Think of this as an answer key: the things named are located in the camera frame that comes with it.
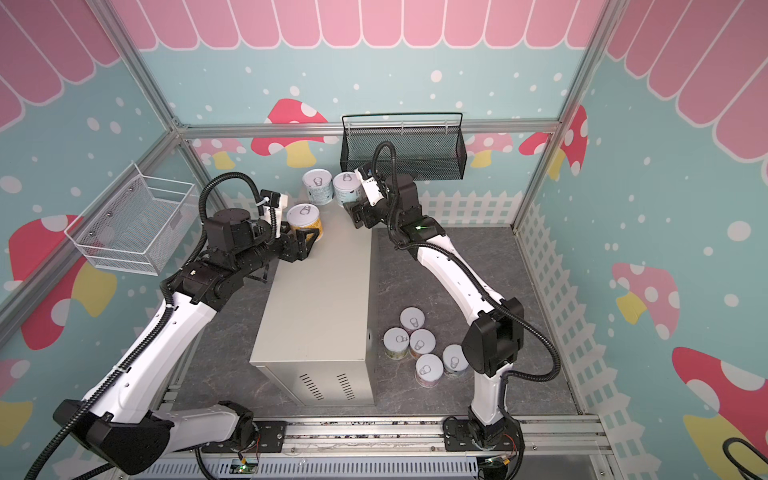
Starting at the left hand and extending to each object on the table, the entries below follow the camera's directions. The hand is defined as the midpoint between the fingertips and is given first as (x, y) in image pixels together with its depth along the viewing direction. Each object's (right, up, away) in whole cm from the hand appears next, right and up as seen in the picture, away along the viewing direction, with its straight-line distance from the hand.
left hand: (305, 233), depth 70 cm
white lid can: (+27, -24, +19) cm, 41 cm away
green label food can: (+22, -30, +15) cm, 40 cm away
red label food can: (+29, -30, +15) cm, 44 cm away
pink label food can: (+31, -36, +9) cm, 48 cm away
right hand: (+12, +11, +7) cm, 18 cm away
